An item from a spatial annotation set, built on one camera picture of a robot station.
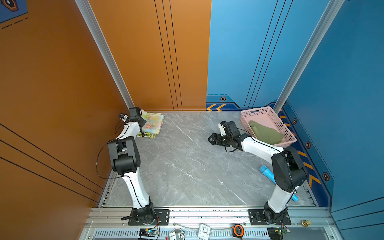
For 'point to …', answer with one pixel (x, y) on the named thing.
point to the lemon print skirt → (146, 134)
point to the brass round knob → (306, 223)
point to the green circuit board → (148, 232)
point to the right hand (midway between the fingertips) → (213, 139)
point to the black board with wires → (277, 233)
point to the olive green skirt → (269, 135)
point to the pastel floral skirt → (154, 122)
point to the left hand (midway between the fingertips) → (136, 122)
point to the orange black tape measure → (238, 231)
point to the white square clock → (204, 231)
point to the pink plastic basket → (267, 117)
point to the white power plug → (172, 236)
